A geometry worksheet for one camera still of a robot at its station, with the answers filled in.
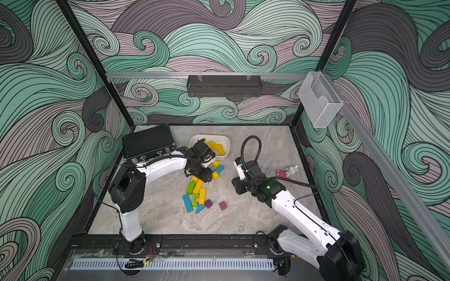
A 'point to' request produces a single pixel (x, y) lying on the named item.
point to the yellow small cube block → (215, 175)
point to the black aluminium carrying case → (139, 146)
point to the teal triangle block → (199, 208)
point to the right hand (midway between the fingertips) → (235, 180)
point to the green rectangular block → (190, 187)
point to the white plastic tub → (222, 139)
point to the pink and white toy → (287, 172)
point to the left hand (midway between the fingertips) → (208, 175)
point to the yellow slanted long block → (194, 178)
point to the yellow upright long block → (198, 187)
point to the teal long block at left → (187, 203)
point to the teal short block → (219, 168)
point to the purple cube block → (208, 204)
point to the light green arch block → (195, 195)
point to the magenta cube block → (222, 205)
